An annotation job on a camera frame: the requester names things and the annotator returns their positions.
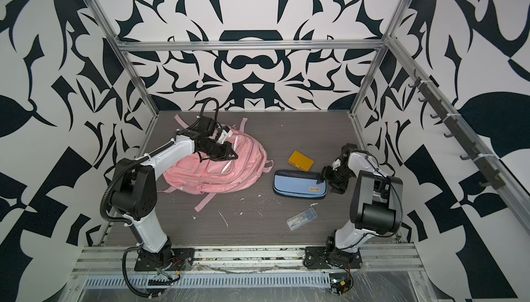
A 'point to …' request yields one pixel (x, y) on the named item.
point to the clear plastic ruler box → (302, 218)
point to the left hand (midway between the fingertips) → (238, 153)
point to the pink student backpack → (190, 175)
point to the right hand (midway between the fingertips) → (327, 182)
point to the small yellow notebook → (300, 160)
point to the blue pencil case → (299, 184)
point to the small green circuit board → (339, 283)
